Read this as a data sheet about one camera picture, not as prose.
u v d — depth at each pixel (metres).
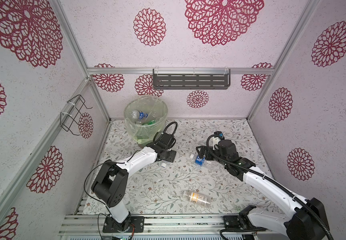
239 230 0.73
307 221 0.39
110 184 0.45
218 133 0.71
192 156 0.94
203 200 0.76
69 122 0.78
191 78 0.94
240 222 0.65
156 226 0.75
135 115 0.94
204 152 0.72
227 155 0.60
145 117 1.02
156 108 0.99
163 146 0.69
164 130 0.72
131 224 0.73
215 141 0.72
